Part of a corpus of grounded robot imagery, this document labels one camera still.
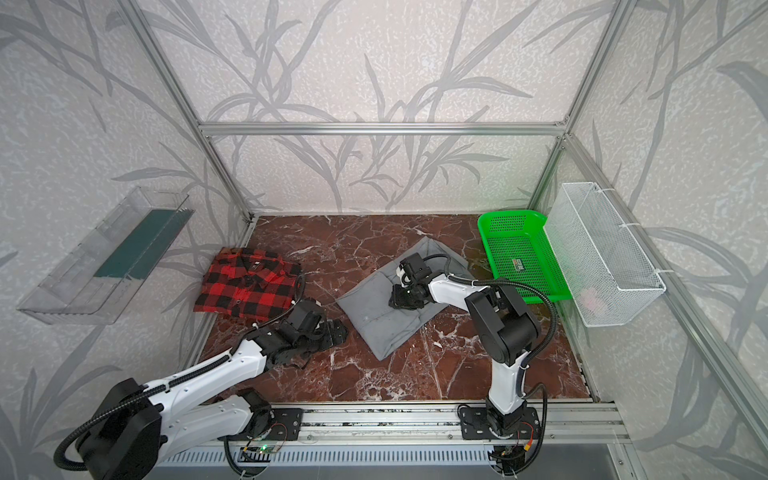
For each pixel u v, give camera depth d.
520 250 1.08
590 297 0.74
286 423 0.74
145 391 0.43
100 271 0.65
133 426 0.40
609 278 0.60
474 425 0.73
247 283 0.93
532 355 0.52
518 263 1.05
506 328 0.50
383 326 0.89
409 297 0.82
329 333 0.74
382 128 0.96
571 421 0.76
